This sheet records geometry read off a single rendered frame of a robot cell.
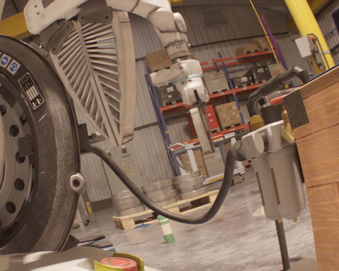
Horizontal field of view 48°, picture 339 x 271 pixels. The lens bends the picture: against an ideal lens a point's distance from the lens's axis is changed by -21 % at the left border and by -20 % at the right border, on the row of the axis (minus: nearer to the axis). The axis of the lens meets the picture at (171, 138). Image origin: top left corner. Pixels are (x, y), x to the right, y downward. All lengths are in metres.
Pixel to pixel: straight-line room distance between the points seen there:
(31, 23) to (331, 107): 0.34
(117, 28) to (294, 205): 0.72
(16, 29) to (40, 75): 11.96
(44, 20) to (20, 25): 12.64
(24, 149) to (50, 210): 0.21
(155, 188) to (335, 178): 4.71
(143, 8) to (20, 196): 0.62
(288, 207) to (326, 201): 0.45
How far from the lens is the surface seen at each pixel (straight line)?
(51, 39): 0.40
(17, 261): 0.55
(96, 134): 1.15
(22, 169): 1.14
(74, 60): 0.39
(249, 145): 1.08
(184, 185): 5.30
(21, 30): 12.92
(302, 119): 0.55
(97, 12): 0.37
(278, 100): 0.91
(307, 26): 4.30
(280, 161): 0.98
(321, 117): 0.51
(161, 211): 1.67
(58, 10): 0.37
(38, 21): 0.38
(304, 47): 4.20
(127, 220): 4.93
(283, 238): 1.27
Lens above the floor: 0.41
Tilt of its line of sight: 5 degrees up
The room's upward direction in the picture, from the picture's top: 16 degrees counter-clockwise
